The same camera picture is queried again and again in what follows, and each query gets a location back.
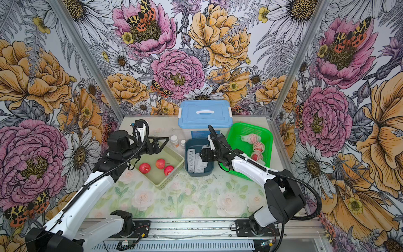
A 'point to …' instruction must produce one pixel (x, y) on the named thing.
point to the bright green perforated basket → (233, 171)
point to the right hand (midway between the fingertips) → (206, 157)
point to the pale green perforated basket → (145, 165)
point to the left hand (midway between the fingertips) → (163, 143)
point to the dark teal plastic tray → (197, 144)
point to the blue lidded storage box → (195, 116)
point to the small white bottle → (182, 142)
